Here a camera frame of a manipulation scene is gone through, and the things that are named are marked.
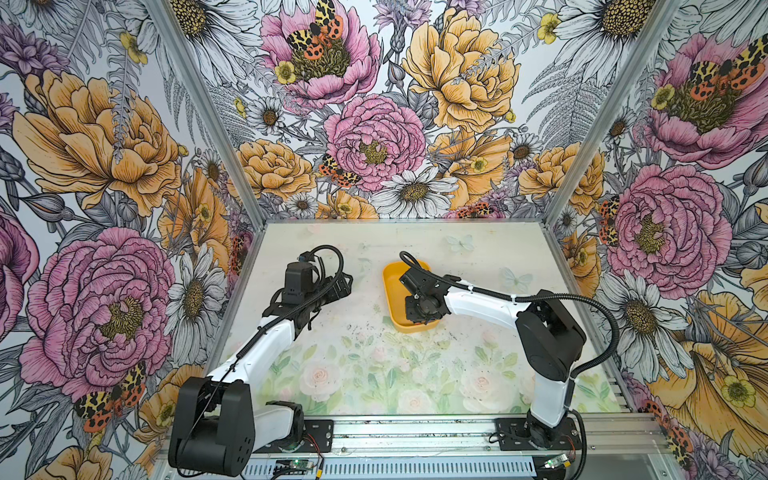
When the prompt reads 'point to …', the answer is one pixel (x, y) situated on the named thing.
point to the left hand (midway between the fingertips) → (340, 291)
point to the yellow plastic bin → (397, 292)
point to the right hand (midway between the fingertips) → (416, 320)
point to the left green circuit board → (301, 464)
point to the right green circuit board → (555, 461)
